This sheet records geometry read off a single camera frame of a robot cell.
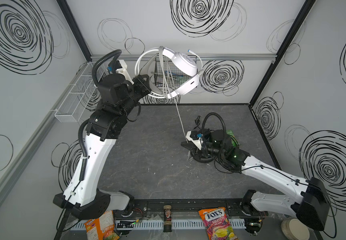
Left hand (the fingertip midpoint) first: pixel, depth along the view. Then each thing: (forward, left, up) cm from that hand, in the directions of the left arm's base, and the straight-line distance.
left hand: (150, 75), depth 54 cm
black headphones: (-9, -26, -53) cm, 60 cm away
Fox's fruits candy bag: (-41, -30, -50) cm, 72 cm away
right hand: (-12, -12, -29) cm, 34 cm away
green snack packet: (+12, -46, -53) cm, 71 cm away
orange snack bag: (-44, +22, -51) cm, 71 cm away
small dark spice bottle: (-41, -7, -51) cm, 66 cm away
